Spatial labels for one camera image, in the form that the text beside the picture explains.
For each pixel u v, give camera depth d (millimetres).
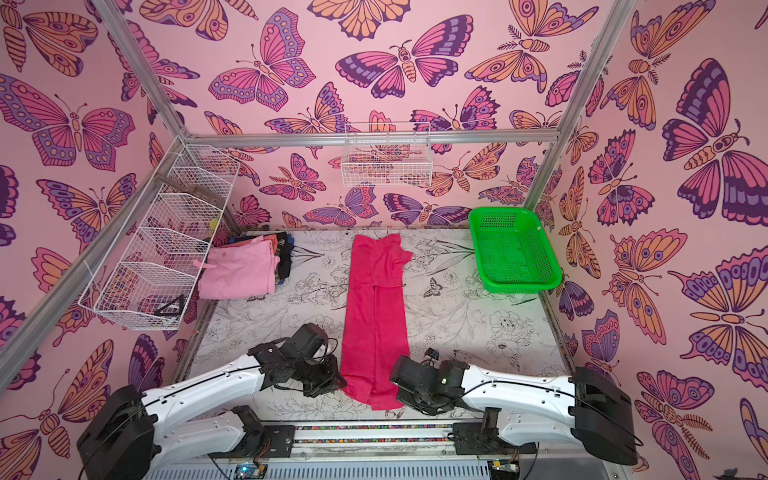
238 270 996
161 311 756
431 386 585
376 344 883
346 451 730
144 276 761
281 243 1086
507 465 712
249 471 705
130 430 402
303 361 666
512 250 1130
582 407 416
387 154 950
